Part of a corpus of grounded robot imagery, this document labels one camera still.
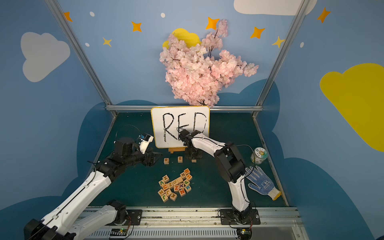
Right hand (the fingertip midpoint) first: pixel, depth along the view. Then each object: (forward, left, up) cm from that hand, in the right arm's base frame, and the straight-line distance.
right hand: (194, 156), depth 94 cm
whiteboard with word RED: (+12, +17, +19) cm, 28 cm away
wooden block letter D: (-3, +1, 0) cm, 3 cm away
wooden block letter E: (-2, +9, 0) cm, 9 cm away
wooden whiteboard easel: (+3, +14, +3) cm, 15 cm away
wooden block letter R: (-4, +18, 0) cm, 18 cm away
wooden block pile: (-20, +13, 0) cm, 24 cm away
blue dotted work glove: (-15, -42, -2) cm, 44 cm away
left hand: (-7, +19, +18) cm, 27 cm away
